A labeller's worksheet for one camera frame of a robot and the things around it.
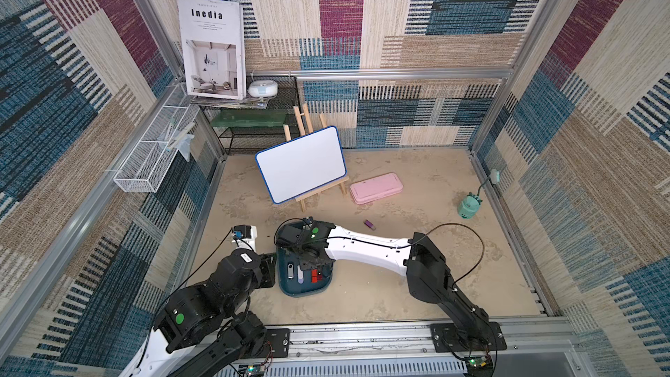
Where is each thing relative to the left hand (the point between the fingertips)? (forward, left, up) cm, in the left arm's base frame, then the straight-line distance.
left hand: (274, 256), depth 68 cm
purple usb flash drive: (+20, -28, -20) cm, 40 cm away
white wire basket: (+36, +50, -2) cm, 61 cm away
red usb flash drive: (0, -9, -14) cm, 16 cm away
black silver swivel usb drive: (+4, -1, -20) cm, 21 cm away
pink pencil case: (+36, -32, -19) cm, 52 cm away
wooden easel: (+43, -6, +11) cm, 44 cm away
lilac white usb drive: (+2, -4, -21) cm, 21 cm away
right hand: (+5, -8, -16) cm, 18 cm away
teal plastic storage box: (+1, -2, -21) cm, 22 cm away
